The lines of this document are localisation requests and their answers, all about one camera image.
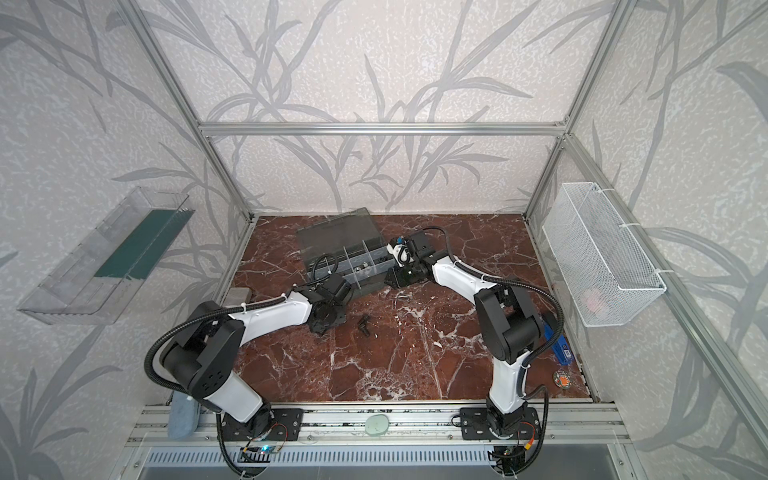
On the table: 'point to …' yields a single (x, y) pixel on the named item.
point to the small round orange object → (562, 379)
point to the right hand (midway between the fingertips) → (392, 269)
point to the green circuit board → (257, 454)
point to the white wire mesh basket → (606, 274)
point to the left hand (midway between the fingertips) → (342, 311)
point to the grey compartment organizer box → (349, 244)
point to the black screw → (363, 325)
